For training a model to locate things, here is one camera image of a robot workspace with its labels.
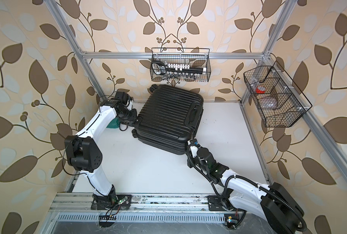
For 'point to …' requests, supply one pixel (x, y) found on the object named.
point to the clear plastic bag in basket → (267, 102)
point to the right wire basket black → (278, 100)
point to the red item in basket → (260, 89)
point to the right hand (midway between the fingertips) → (186, 152)
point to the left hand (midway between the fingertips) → (133, 117)
